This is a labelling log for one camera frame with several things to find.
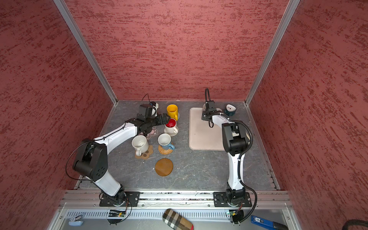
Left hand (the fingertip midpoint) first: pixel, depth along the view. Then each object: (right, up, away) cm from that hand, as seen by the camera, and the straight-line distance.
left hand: (164, 120), depth 91 cm
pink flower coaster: (-10, -9, +10) cm, 17 cm away
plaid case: (+8, -46, -25) cm, 53 cm away
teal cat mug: (+49, +7, +19) cm, 53 cm away
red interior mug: (+3, -5, +4) cm, 7 cm away
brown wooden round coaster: (0, -28, -5) cm, 29 cm away
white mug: (-16, -15, +1) cm, 22 cm away
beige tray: (+25, -12, +7) cm, 29 cm away
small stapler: (-38, -47, -24) cm, 66 cm away
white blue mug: (0, -13, -1) cm, 13 cm away
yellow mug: (+4, +6, +10) cm, 13 cm away
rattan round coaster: (0, -21, +1) cm, 21 cm away
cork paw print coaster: (-12, -22, -1) cm, 25 cm away
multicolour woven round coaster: (+3, -10, +6) cm, 12 cm away
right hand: (+29, +2, +16) cm, 33 cm away
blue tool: (+52, -47, -27) cm, 75 cm away
